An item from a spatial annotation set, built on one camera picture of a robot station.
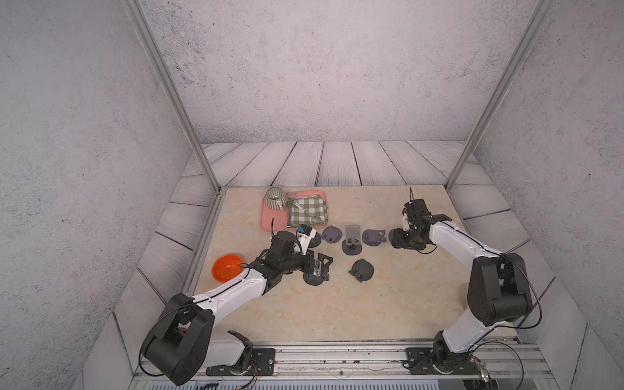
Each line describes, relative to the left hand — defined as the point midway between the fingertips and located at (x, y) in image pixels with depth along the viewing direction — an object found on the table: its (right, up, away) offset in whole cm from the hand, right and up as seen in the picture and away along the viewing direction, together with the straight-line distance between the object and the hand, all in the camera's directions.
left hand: (326, 258), depth 82 cm
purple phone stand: (+3, +6, +20) cm, 21 cm away
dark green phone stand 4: (+14, -7, +10) cm, 18 cm away
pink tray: (-21, +11, +27) cm, 36 cm away
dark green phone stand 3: (-4, -10, +9) cm, 14 cm away
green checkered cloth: (-4, +17, +30) cm, 35 cm away
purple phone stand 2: (+20, +4, +20) cm, 29 cm away
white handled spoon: (-4, +11, +25) cm, 28 cm away
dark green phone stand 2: (+11, 0, +17) cm, 20 cm away
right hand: (+28, +4, +10) cm, 30 cm away
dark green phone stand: (-4, +3, +18) cm, 19 cm away
